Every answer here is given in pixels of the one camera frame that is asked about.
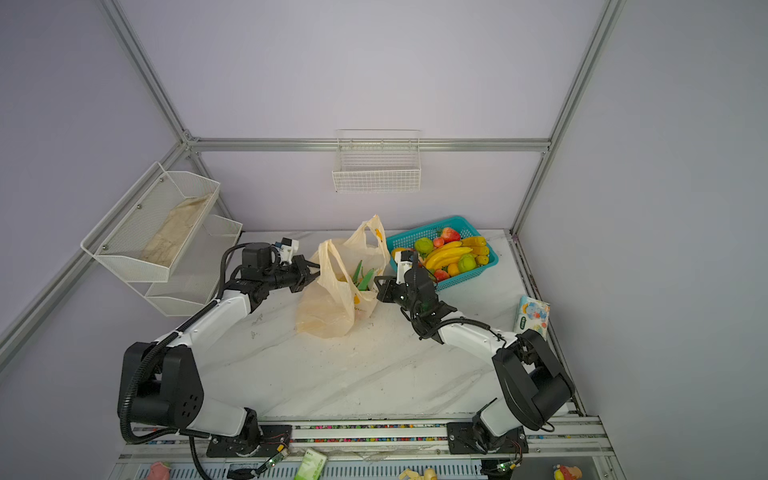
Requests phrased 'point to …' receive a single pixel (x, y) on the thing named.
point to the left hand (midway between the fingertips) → (326, 268)
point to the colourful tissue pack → (532, 314)
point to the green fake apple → (423, 246)
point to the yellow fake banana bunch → (449, 253)
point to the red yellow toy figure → (562, 472)
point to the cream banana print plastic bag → (339, 284)
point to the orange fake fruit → (453, 269)
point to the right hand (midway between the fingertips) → (371, 279)
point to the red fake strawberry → (448, 235)
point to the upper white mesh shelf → (149, 233)
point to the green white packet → (311, 466)
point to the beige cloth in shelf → (175, 230)
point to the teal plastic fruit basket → (467, 262)
